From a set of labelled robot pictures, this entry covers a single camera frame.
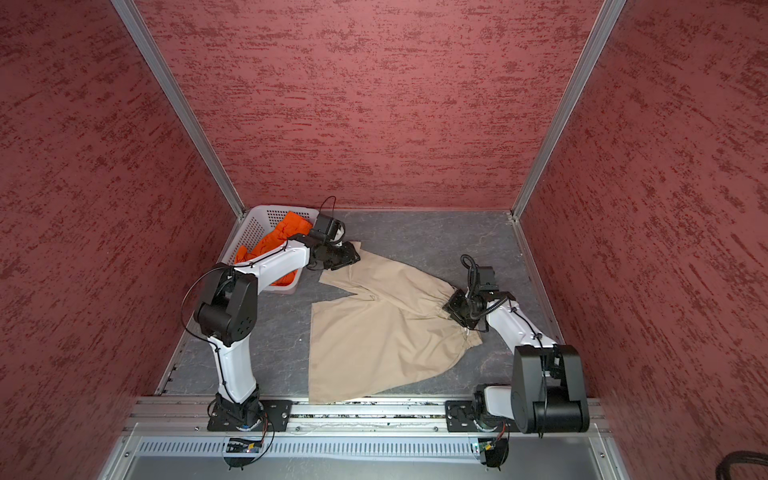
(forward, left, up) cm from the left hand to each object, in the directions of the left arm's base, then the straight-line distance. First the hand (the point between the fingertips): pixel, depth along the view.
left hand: (355, 263), depth 96 cm
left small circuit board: (-49, +25, -10) cm, 56 cm away
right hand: (-16, -28, -3) cm, 32 cm away
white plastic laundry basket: (+16, +39, 0) cm, 42 cm away
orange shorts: (+17, +25, 0) cm, 30 cm away
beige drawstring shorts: (-20, -13, -6) cm, 25 cm away
